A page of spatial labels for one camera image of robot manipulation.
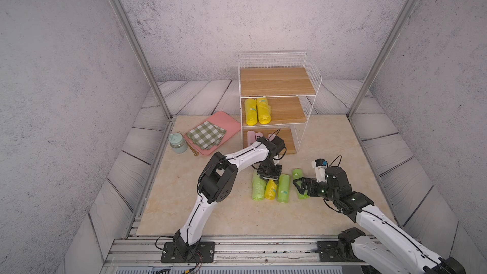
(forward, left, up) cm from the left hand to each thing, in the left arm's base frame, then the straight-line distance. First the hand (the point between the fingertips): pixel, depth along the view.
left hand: (278, 183), depth 89 cm
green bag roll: (-3, -2, 0) cm, 3 cm away
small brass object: (+20, +42, -3) cm, 47 cm away
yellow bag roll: (+22, +12, +25) cm, 35 cm away
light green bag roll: (-2, +9, +1) cm, 10 cm away
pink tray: (+42, +27, -3) cm, 51 cm away
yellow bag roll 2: (+22, +6, +25) cm, 34 cm away
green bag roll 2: (+4, -9, +1) cm, 10 cm away
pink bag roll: (+29, +8, +1) cm, 30 cm away
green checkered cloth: (+32, +38, -2) cm, 49 cm away
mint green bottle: (+21, +50, +4) cm, 55 cm away
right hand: (-3, -9, +7) cm, 12 cm away
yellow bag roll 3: (-4, +4, +2) cm, 6 cm away
